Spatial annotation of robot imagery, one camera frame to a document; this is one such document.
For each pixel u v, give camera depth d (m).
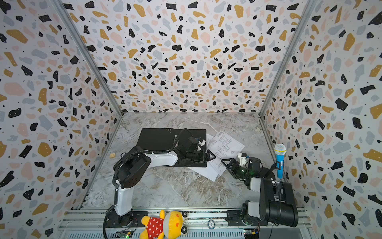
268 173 0.86
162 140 1.07
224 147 1.01
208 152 0.83
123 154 0.97
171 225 0.66
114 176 0.53
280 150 0.69
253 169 0.73
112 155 0.95
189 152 0.76
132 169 0.51
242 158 0.86
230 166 0.80
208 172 0.91
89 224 0.73
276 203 0.44
